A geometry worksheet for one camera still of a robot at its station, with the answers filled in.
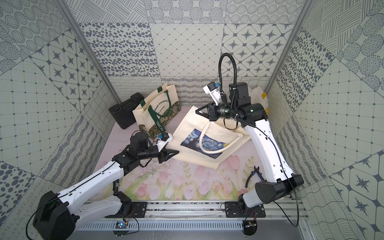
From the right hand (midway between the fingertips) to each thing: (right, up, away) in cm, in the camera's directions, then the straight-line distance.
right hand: (197, 114), depth 63 cm
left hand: (-9, -17, +9) cm, 21 cm away
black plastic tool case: (-48, +2, +30) cm, 57 cm away
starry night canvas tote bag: (+5, -13, +7) cm, 15 cm away
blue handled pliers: (+34, -32, +23) cm, 53 cm away
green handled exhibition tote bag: (-26, +4, +33) cm, 42 cm away
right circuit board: (+26, -55, +9) cm, 61 cm away
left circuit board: (-38, -54, +8) cm, 66 cm away
